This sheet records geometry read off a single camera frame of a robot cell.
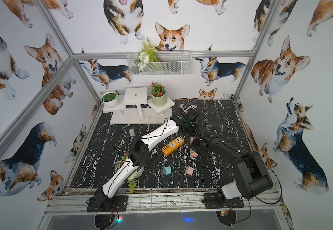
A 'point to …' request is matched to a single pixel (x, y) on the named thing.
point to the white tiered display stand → (134, 108)
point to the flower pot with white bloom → (132, 180)
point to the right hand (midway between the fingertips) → (192, 149)
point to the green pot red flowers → (159, 94)
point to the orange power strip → (174, 144)
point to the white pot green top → (110, 99)
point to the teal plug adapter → (167, 170)
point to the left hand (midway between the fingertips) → (200, 133)
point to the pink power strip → (193, 153)
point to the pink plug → (189, 170)
